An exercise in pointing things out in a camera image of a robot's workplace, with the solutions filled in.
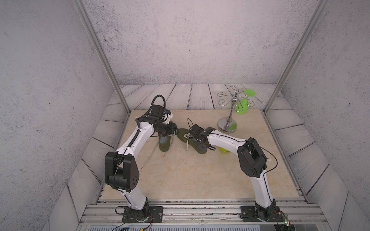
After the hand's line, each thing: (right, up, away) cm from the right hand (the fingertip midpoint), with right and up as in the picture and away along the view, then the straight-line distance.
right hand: (204, 144), depth 95 cm
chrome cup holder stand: (+20, +13, +15) cm, 28 cm away
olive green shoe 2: (-10, +1, -1) cm, 10 cm away
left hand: (-17, +9, -10) cm, 21 cm away
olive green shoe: (-27, +1, +2) cm, 27 cm away
